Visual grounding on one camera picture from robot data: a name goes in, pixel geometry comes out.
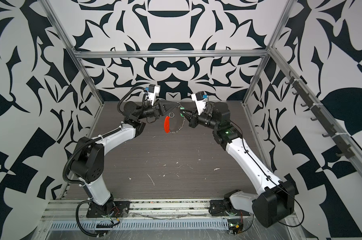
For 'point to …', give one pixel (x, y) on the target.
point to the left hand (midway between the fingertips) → (177, 101)
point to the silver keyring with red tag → (167, 123)
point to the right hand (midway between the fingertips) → (182, 110)
